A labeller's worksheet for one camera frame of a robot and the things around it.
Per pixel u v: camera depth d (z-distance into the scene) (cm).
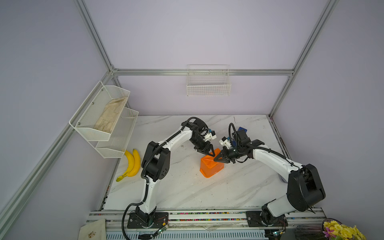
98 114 80
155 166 54
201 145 80
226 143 80
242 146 67
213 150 82
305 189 43
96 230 70
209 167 79
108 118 78
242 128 105
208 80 95
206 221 75
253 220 74
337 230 51
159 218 74
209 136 84
